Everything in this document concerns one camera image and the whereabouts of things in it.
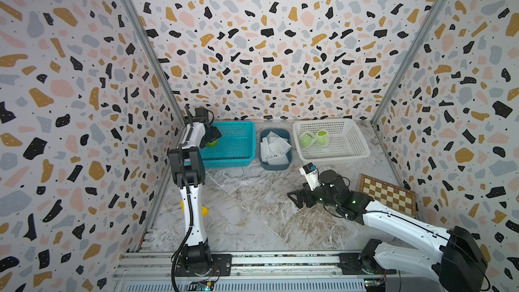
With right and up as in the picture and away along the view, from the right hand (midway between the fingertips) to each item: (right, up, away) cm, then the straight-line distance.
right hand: (296, 190), depth 79 cm
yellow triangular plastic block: (-38, -10, +7) cm, 40 cm away
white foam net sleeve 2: (+17, +25, +27) cm, 40 cm away
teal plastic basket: (-29, +16, +32) cm, 46 cm away
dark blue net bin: (-3, +24, +31) cm, 39 cm away
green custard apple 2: (+17, +20, +27) cm, 38 cm away
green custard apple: (+8, +19, +25) cm, 32 cm away
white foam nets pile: (-8, +15, +25) cm, 30 cm away
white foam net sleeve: (+12, +21, +27) cm, 37 cm away
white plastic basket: (+31, +19, +34) cm, 50 cm away
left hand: (-40, +21, +30) cm, 55 cm away
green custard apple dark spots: (-41, +18, +27) cm, 52 cm away
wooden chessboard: (+46, -6, +11) cm, 48 cm away
